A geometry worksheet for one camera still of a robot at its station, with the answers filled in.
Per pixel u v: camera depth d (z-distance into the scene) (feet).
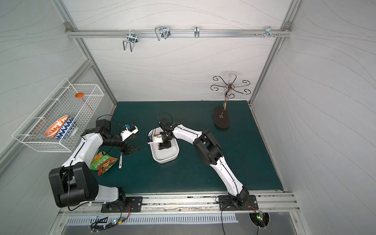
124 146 2.35
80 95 2.58
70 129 1.92
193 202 2.47
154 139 2.76
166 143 2.86
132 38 2.57
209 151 1.95
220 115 3.56
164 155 2.92
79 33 2.58
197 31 2.47
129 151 2.40
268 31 2.51
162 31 2.51
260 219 2.36
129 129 2.35
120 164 2.86
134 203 2.41
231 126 3.44
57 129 2.11
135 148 2.53
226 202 2.43
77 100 2.57
